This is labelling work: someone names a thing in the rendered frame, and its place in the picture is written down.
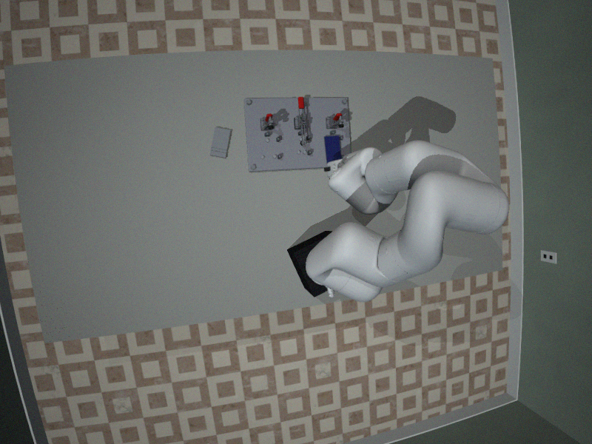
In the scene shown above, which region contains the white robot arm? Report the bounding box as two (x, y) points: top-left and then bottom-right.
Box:
(306, 140), (509, 302)

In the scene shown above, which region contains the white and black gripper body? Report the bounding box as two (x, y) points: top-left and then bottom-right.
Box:
(327, 159), (343, 178)

